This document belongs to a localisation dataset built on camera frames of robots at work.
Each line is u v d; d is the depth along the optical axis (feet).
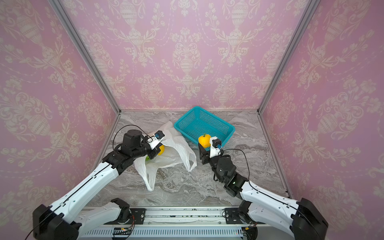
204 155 2.13
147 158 2.27
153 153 2.22
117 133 3.56
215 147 1.99
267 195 1.61
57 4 2.26
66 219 1.31
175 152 2.61
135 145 1.91
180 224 2.39
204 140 2.27
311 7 2.25
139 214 2.45
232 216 2.39
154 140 2.12
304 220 1.33
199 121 3.71
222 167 1.78
